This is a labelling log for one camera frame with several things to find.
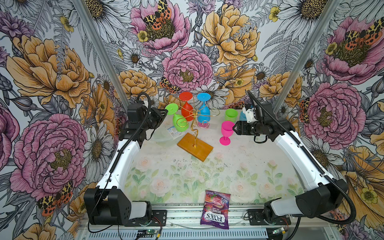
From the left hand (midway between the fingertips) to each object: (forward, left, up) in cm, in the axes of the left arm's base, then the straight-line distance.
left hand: (168, 114), depth 77 cm
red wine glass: (+10, -9, -5) cm, 14 cm away
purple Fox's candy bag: (-38, -23, -28) cm, 52 cm away
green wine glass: (+5, -5, -12) cm, 14 cm away
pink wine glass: (+1, -33, -16) cm, 36 cm away
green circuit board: (-46, +9, -31) cm, 56 cm away
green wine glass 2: (+17, -38, -18) cm, 45 cm away
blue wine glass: (+6, -18, -7) cm, 21 cm away
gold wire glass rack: (+1, -11, -28) cm, 30 cm away
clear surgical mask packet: (+9, +5, -30) cm, 32 cm away
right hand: (-7, -36, -6) cm, 37 cm away
